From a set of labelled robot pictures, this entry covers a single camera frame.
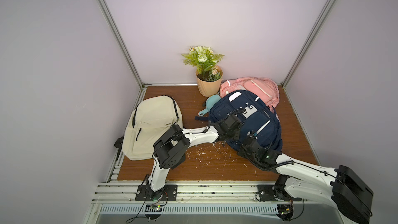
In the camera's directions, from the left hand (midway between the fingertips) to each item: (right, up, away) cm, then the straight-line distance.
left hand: (241, 132), depth 87 cm
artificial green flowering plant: (-21, +43, +8) cm, 48 cm away
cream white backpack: (-57, +5, +13) cm, 59 cm away
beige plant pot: (-18, +26, +17) cm, 36 cm away
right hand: (-2, -4, -3) cm, 5 cm away
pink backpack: (+25, +27, +27) cm, 45 cm away
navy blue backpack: (+13, +7, +8) cm, 17 cm away
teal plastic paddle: (-17, +18, +19) cm, 31 cm away
